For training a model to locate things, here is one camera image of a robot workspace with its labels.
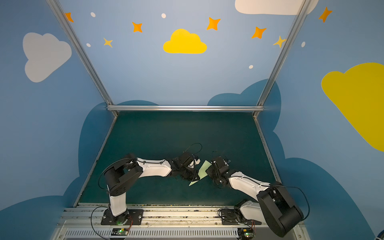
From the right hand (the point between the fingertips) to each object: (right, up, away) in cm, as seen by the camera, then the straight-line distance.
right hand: (208, 170), depth 90 cm
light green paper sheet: (-4, -1, -2) cm, 4 cm away
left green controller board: (-45, -25, -18) cm, 55 cm away
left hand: (-5, -4, -4) cm, 8 cm away
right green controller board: (+16, -25, -18) cm, 35 cm away
